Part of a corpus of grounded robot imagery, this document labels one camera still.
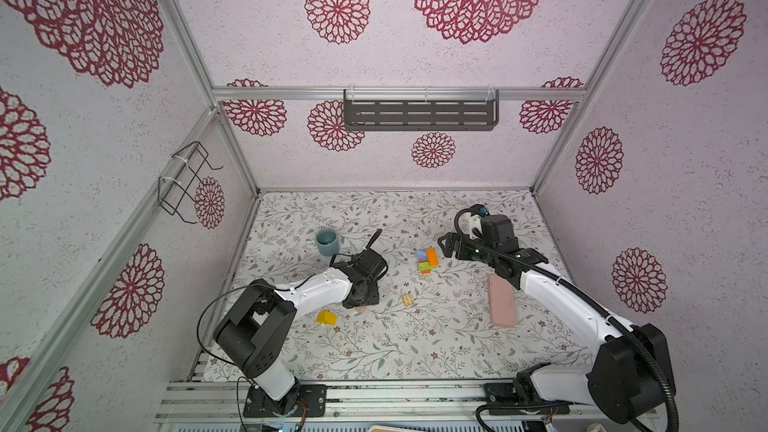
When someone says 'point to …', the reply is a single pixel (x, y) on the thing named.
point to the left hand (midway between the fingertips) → (367, 302)
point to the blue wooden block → (421, 254)
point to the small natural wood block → (408, 299)
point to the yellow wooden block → (327, 317)
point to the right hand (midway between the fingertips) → (452, 236)
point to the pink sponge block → (502, 302)
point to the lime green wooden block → (424, 266)
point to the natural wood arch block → (361, 309)
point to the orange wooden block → (432, 257)
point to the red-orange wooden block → (426, 272)
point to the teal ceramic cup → (328, 241)
